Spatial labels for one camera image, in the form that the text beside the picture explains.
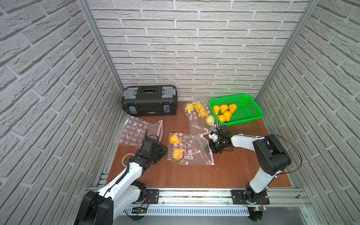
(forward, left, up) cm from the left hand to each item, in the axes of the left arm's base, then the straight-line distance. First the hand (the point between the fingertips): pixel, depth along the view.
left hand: (168, 147), depth 85 cm
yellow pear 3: (+33, -36, 0) cm, 49 cm away
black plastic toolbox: (+32, +15, +9) cm, 36 cm away
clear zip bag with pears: (+25, -24, -6) cm, 35 cm away
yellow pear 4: (+35, -42, -1) cm, 55 cm away
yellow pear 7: (+26, -43, 0) cm, 51 cm away
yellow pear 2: (-4, -6, -1) cm, 7 cm away
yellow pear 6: (+24, -38, 0) cm, 45 cm away
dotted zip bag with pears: (+13, +26, -4) cm, 29 cm away
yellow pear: (+7, -4, -1) cm, 8 cm away
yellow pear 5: (+35, -49, -1) cm, 60 cm away
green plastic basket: (+35, -63, -5) cm, 72 cm away
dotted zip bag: (-3, -17, +3) cm, 17 cm away
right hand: (+1, -25, -6) cm, 26 cm away
